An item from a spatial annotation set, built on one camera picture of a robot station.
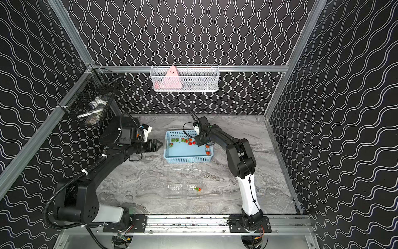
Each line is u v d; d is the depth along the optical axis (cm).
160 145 84
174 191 86
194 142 103
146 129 80
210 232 74
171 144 103
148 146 76
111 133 100
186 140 103
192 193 84
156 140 79
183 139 104
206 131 75
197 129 94
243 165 58
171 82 90
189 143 103
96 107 86
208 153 99
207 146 100
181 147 104
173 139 106
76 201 42
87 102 92
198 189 84
